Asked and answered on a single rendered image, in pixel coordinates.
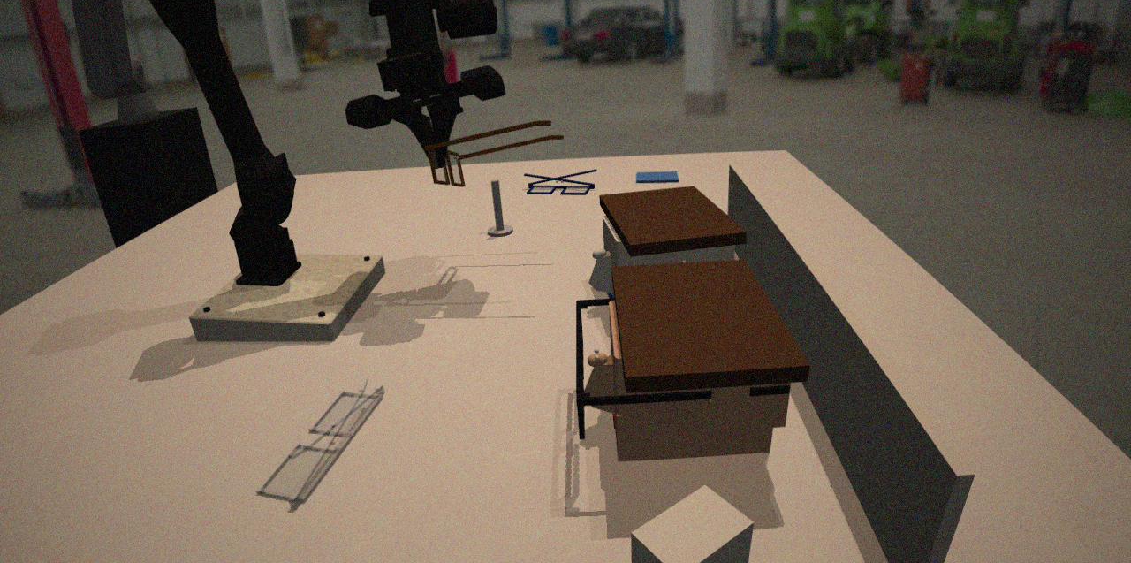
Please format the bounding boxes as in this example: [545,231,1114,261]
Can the blue flat rectangular slab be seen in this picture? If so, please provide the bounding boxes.
[637,171,679,183]

